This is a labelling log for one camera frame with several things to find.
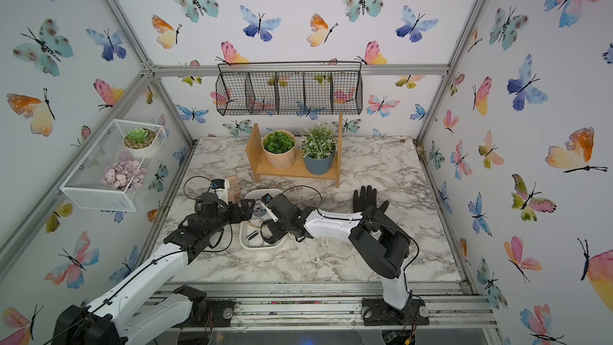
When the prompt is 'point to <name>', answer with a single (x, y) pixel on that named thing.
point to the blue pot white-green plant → (318, 147)
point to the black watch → (270, 240)
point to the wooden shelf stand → (255, 155)
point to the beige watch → (255, 222)
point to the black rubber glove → (368, 199)
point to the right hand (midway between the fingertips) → (274, 221)
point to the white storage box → (250, 231)
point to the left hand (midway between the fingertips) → (246, 200)
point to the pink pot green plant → (279, 148)
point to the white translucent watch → (255, 233)
